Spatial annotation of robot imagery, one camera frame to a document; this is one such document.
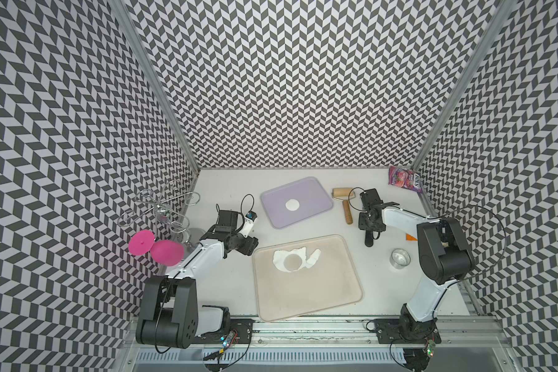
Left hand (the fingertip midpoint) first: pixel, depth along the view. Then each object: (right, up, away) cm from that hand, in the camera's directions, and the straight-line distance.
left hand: (247, 240), depth 89 cm
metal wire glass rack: (-23, +14, -19) cm, 33 cm away
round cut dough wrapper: (+18, +13, +17) cm, 28 cm away
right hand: (+50, +4, +8) cm, 51 cm away
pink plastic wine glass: (-21, +1, -21) cm, 30 cm away
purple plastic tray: (+27, +16, +20) cm, 37 cm away
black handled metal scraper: (+52, 0, +10) cm, 53 cm away
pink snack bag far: (+71, +25, +20) cm, 78 cm away
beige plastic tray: (+31, -13, -7) cm, 35 cm away
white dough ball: (+13, -6, -1) cm, 14 cm away
